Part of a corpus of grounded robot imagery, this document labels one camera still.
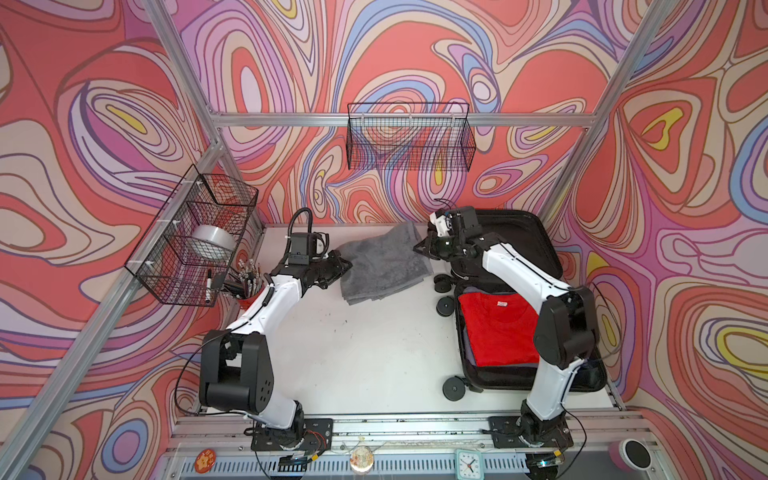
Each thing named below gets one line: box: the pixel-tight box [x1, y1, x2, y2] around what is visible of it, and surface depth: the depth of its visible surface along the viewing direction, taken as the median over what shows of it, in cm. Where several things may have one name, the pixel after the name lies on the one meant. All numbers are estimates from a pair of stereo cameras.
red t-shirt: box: [458, 292, 540, 367], surface depth 86 cm
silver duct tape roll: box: [191, 224, 235, 251], surface depth 75 cm
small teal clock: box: [455, 448, 485, 480], surface depth 69 cm
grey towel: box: [335, 223, 433, 305], surface depth 89 cm
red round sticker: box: [194, 448, 217, 474], surface depth 71 cm
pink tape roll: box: [608, 438, 652, 472], surface depth 68 cm
